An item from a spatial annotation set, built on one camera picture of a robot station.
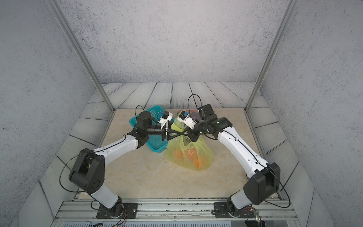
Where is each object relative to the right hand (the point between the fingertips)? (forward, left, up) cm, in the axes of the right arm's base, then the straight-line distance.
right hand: (184, 132), depth 75 cm
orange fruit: (-6, -3, -12) cm, 14 cm away
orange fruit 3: (-9, -7, -19) cm, 22 cm away
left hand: (0, +1, 0) cm, 1 cm away
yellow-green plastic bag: (-7, -11, -10) cm, 16 cm away
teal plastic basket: (-6, +15, 0) cm, 16 cm away
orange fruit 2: (-6, +3, -13) cm, 15 cm away
